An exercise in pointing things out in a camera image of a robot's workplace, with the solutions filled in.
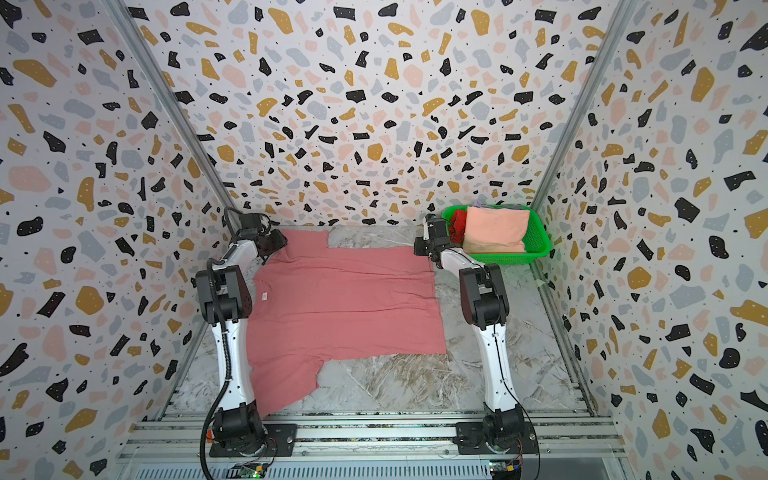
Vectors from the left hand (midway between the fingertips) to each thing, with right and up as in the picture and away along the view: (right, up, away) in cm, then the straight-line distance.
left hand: (282, 233), depth 113 cm
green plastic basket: (+96, -4, -1) cm, 96 cm away
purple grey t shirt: (+73, +10, -3) cm, 74 cm away
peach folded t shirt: (+78, 0, -7) cm, 79 cm away
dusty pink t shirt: (+15, -24, -12) cm, 31 cm away
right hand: (+50, -1, -3) cm, 50 cm away
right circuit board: (+70, -60, -42) cm, 101 cm away
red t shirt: (+65, +2, -7) cm, 65 cm away
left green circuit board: (+9, -59, -43) cm, 74 cm away
